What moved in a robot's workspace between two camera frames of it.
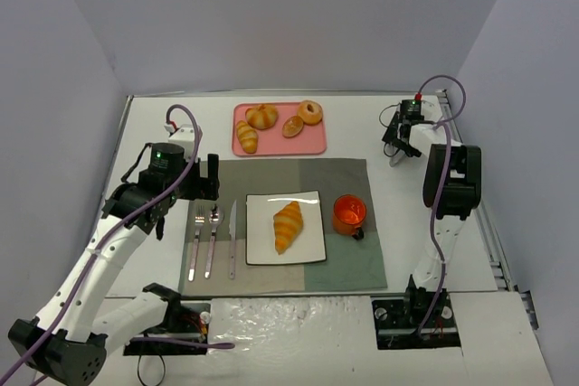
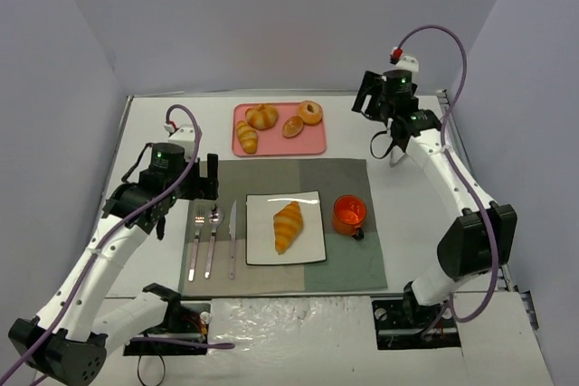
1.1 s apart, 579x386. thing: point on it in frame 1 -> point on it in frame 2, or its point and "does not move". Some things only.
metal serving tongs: [396, 157] does not move
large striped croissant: [288, 224] does not move
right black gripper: [403, 134] -> [367, 98]
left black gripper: [211, 176] does not move
